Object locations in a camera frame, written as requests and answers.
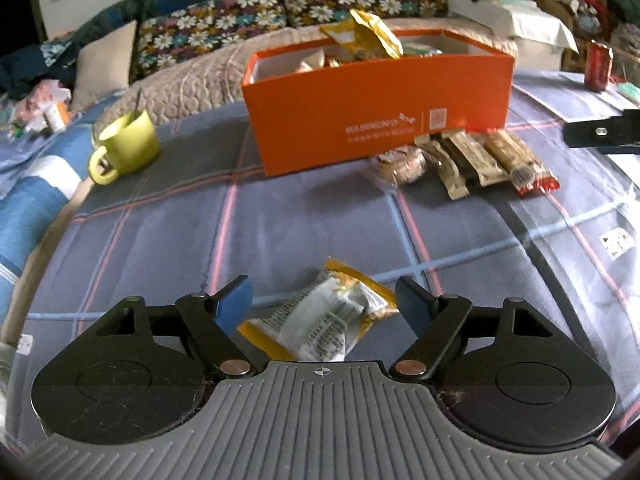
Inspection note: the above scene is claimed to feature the red-ended wrapped snack bar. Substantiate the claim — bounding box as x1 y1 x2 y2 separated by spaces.
484 129 560 196

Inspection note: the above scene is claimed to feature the beige wrapped snack bar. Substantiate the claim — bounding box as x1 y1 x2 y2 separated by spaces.
414 129 510 200

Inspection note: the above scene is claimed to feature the sofa with quilted cover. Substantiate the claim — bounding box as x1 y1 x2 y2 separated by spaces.
94 0 518 129

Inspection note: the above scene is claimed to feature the orange white bottle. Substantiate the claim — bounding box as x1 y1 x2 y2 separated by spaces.
43 101 70 133

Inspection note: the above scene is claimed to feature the green ceramic mug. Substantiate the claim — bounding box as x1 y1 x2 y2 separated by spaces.
88 110 160 185

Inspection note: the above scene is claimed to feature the red soda can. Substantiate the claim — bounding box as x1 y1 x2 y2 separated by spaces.
585 40 614 92

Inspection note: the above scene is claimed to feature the yellow snack bag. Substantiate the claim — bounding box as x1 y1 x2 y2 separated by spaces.
320 9 404 61

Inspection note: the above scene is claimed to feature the blue striped blanket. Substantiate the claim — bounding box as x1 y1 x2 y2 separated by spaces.
1 94 119 318

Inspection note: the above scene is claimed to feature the silver orange-edged snack packet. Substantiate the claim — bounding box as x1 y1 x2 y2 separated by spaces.
238 259 398 362

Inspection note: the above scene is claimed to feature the round cake in clear wrapper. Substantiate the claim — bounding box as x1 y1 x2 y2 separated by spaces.
372 145 427 188

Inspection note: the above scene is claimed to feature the pink plastic bag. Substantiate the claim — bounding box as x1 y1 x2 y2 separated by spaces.
11 79 72 130

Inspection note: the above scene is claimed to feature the white box beside sofa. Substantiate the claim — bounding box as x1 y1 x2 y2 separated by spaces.
448 0 579 72

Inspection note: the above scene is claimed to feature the beige pillow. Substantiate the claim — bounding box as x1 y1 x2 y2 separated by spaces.
70 21 138 114

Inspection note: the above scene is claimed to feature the blue plaid tablecloth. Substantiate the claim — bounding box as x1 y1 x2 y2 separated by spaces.
1 73 639 453

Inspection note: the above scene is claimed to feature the orange cardboard box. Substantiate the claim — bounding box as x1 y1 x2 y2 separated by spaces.
242 29 515 177

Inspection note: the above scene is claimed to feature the left floral cushion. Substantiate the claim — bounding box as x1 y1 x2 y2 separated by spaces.
137 0 286 77

